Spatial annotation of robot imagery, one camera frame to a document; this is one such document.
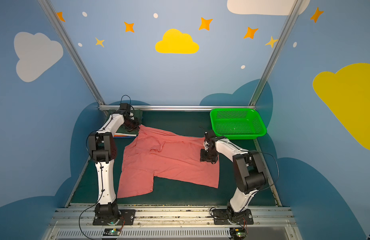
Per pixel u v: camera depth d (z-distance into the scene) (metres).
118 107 1.19
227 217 0.74
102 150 0.63
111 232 0.71
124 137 1.03
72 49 0.83
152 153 0.99
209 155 0.81
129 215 0.75
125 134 1.02
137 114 1.08
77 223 0.68
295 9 0.70
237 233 0.71
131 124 0.93
